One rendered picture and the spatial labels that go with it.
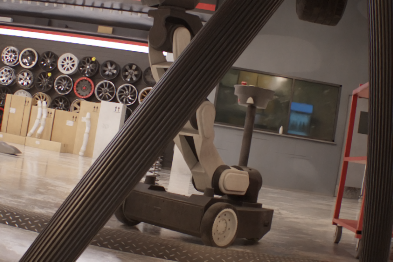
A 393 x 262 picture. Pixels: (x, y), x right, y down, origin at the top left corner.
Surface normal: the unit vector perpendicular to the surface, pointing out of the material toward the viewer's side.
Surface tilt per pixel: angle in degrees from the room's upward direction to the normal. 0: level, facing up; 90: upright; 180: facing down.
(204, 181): 125
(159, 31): 96
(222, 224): 90
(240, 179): 90
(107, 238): 23
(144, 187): 45
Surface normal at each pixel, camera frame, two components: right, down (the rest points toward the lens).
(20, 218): 0.13, -0.94
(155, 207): -0.65, -0.16
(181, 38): 0.74, 0.07
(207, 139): 0.70, 0.48
